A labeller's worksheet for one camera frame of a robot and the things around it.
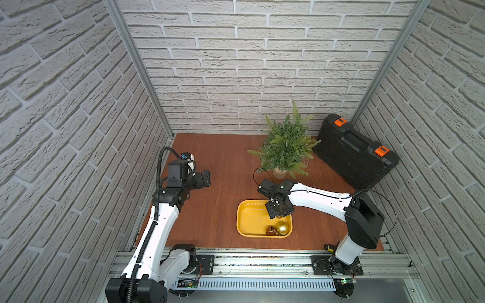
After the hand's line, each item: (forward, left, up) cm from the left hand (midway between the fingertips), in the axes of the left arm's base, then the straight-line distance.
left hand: (202, 171), depth 79 cm
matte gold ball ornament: (-19, -35, -15) cm, 43 cm away
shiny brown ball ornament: (-20, -30, -16) cm, 39 cm away
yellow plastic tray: (-14, -22, -19) cm, 33 cm away
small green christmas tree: (+12, -38, +3) cm, 40 cm away
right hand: (-11, -34, -16) cm, 39 cm away
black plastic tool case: (+7, -71, 0) cm, 71 cm away
